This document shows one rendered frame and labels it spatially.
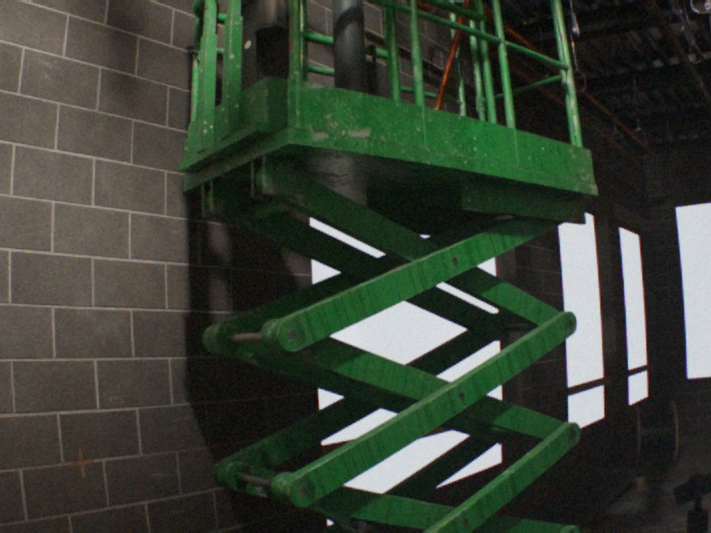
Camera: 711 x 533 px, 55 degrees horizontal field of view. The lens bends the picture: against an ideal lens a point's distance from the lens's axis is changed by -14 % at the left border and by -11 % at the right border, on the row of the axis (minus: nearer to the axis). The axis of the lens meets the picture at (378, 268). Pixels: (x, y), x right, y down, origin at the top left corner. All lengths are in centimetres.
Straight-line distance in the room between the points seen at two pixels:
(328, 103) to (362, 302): 61
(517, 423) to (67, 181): 199
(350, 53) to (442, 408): 124
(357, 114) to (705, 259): 971
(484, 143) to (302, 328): 96
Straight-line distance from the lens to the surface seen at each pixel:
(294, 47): 225
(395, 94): 253
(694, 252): 1170
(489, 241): 277
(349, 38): 264
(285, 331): 217
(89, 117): 314
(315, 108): 222
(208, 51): 258
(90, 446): 300
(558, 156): 304
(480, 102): 369
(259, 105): 226
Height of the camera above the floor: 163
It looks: 6 degrees up
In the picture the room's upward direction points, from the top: 3 degrees counter-clockwise
